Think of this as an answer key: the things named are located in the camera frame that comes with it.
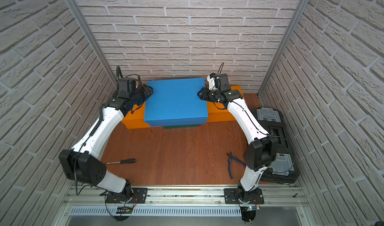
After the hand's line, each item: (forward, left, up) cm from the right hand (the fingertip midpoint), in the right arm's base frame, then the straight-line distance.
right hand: (201, 94), depth 81 cm
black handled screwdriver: (-25, +44, -27) cm, 57 cm away
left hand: (+3, +25, +4) cm, 26 cm away
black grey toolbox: (-40, -35, -12) cm, 54 cm away
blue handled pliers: (-31, -14, -28) cm, 45 cm away
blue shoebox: (-5, +14, 0) cm, 15 cm away
